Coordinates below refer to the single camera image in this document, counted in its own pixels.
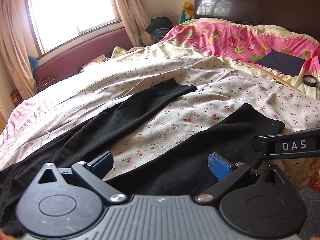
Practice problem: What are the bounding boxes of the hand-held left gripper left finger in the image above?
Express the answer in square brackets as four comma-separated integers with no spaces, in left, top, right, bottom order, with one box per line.
[37,151,127,204]

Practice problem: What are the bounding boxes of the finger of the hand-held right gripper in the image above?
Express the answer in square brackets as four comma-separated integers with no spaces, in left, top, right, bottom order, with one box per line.
[250,155,269,174]

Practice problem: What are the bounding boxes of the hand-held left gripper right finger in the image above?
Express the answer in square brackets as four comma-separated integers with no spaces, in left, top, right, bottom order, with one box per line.
[196,152,290,203]

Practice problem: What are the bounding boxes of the black pants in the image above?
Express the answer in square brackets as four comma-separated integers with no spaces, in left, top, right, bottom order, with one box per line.
[0,78,285,238]

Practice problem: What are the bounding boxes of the cherry print bed sheet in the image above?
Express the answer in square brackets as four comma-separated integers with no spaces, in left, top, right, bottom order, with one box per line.
[0,55,320,178]

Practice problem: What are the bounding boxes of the magnifying glass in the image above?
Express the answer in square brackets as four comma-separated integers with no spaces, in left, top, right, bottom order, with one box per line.
[302,74,320,90]

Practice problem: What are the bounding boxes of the wicker basket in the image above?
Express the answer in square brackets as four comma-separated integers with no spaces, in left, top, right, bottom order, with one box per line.
[35,74,57,93]

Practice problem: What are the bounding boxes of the cardboard and papers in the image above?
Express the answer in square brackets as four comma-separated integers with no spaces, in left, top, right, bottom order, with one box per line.
[82,54,110,72]

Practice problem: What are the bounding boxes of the red box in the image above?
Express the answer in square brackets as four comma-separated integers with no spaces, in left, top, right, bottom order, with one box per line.
[10,89,24,105]

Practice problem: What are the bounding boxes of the maroon window bench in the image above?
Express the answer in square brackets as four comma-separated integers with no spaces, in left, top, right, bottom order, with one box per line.
[35,26,135,83]

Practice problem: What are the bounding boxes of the yellow-green plastic bag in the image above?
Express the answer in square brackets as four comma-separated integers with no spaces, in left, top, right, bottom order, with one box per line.
[111,45,128,58]

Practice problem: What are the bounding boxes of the pink fruit print quilt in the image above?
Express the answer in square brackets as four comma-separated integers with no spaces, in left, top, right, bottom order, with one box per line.
[0,17,320,188]

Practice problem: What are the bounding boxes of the blue plastic bag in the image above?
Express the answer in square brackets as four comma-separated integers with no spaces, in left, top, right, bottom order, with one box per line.
[28,56,39,74]

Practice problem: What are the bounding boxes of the dark wooden headboard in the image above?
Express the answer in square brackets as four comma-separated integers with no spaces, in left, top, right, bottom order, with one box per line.
[194,0,320,42]

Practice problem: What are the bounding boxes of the beige curtain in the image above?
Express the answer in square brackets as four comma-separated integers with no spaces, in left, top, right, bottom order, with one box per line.
[0,0,38,100]
[109,0,150,48]

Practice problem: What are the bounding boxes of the black bag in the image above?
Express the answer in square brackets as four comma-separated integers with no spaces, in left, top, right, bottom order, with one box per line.
[145,16,174,42]

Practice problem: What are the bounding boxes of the colourful cartoon bag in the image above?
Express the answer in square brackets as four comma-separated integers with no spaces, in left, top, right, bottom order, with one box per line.
[179,1,195,25]

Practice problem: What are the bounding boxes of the window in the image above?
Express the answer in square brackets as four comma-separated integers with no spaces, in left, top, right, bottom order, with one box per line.
[24,0,123,55]

